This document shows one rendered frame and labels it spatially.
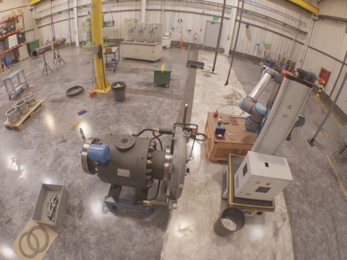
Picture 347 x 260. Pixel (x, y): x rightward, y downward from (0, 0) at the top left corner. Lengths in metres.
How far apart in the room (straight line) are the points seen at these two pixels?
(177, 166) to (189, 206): 0.94
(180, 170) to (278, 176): 1.07
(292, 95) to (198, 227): 1.86
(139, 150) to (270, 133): 1.45
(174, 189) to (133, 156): 0.50
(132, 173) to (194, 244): 1.16
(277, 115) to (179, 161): 1.14
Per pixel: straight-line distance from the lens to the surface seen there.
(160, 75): 4.71
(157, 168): 1.67
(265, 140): 2.00
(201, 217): 2.24
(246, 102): 1.95
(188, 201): 2.29
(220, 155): 2.72
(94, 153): 1.49
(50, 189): 2.81
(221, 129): 2.56
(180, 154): 1.47
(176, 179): 1.47
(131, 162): 1.58
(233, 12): 11.64
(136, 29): 8.21
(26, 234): 2.76
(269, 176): 1.82
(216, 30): 11.80
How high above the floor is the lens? 2.05
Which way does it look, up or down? 40 degrees down
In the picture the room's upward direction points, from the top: 6 degrees clockwise
